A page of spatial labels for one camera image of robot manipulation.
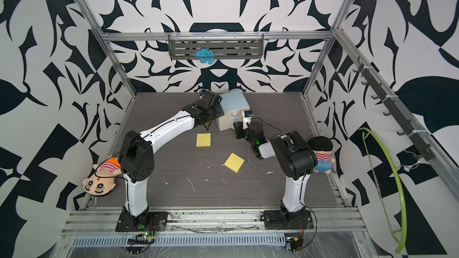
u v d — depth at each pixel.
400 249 0.52
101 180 0.77
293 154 0.53
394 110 0.55
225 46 0.94
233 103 0.96
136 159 0.50
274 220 0.74
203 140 0.99
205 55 0.91
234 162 0.90
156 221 0.74
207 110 0.70
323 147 0.87
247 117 0.85
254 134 0.78
